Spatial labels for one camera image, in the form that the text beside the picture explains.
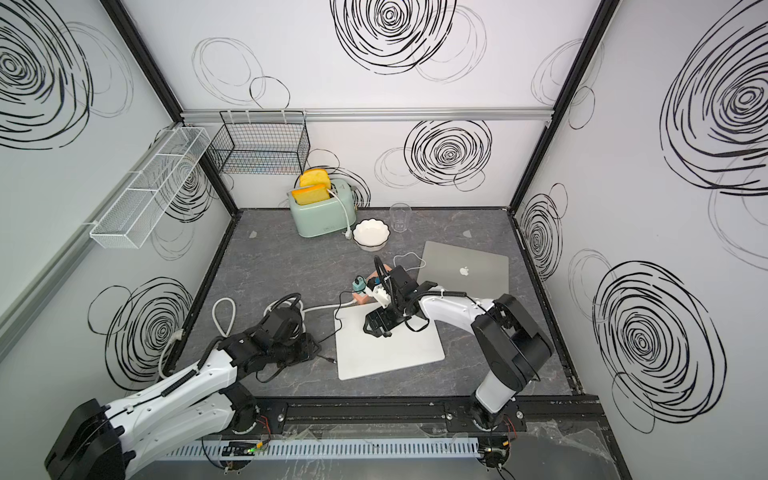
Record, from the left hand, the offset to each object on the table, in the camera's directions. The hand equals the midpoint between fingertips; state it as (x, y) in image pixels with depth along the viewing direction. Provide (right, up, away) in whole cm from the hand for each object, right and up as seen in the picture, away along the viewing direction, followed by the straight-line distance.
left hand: (318, 350), depth 81 cm
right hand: (+16, +6, +5) cm, 17 cm away
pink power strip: (+11, +12, +12) cm, 20 cm away
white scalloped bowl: (+13, +32, +28) cm, 45 cm away
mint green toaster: (-3, +38, +23) cm, 44 cm away
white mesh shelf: (-44, +35, -10) cm, 57 cm away
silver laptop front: (+11, -2, +3) cm, 12 cm away
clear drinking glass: (+24, +39, +31) cm, 55 cm away
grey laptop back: (+50, +18, +21) cm, 57 cm away
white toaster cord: (+4, +33, +27) cm, 43 cm away
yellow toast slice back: (-6, +52, +21) cm, 56 cm away
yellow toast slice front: (-7, +46, +17) cm, 49 cm away
